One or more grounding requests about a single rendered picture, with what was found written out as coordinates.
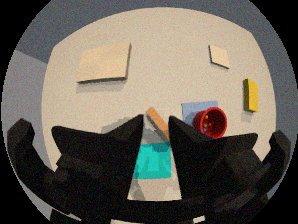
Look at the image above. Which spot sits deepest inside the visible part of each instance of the beige flat square tile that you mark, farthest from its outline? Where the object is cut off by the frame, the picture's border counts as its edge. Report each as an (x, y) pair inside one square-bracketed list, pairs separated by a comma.
[(218, 56)]

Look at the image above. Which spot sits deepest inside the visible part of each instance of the brown wooden bar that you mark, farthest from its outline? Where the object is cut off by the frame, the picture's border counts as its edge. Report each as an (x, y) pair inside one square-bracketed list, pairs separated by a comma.
[(161, 123)]

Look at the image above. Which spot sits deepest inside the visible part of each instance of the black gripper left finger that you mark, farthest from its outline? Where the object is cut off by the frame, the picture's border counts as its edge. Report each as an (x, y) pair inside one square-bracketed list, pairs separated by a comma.
[(116, 151)]

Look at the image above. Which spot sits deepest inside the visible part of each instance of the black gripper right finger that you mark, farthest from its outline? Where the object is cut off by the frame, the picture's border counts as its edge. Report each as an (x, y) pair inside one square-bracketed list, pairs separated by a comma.
[(197, 155)]

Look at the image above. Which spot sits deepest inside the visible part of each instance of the yellow rectangular block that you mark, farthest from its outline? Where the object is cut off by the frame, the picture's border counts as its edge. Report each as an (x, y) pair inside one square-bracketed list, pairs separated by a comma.
[(251, 95)]

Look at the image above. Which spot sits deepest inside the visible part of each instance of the tan flat rectangular slab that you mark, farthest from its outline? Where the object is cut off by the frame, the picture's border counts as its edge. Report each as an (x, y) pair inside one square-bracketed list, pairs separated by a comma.
[(110, 62)]

